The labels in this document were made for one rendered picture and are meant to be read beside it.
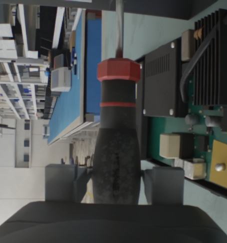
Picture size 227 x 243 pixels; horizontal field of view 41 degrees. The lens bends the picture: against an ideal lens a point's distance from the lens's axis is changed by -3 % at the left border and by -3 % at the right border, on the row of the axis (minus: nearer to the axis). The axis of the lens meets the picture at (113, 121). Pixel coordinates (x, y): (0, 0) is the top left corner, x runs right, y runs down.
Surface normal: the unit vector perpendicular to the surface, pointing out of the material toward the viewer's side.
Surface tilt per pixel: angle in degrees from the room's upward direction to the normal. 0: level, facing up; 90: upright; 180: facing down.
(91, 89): 90
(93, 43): 90
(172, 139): 90
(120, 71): 75
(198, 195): 0
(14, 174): 90
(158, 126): 0
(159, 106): 0
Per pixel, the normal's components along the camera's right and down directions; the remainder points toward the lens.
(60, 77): -0.59, -0.07
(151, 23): -0.97, -0.02
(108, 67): -0.03, 0.00
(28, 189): 0.23, -0.09
